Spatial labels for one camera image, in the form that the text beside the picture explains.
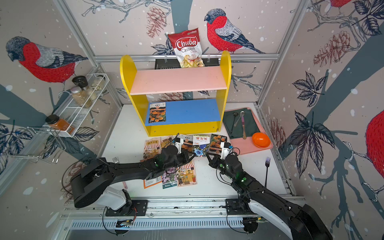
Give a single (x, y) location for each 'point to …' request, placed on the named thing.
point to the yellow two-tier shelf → (179, 101)
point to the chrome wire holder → (45, 144)
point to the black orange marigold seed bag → (188, 139)
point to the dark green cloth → (240, 123)
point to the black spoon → (234, 114)
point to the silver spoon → (242, 113)
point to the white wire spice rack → (72, 117)
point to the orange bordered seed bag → (150, 182)
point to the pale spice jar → (98, 83)
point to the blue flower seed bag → (201, 145)
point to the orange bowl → (261, 139)
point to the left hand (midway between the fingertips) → (199, 154)
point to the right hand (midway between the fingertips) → (205, 154)
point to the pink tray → (243, 145)
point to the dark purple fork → (267, 164)
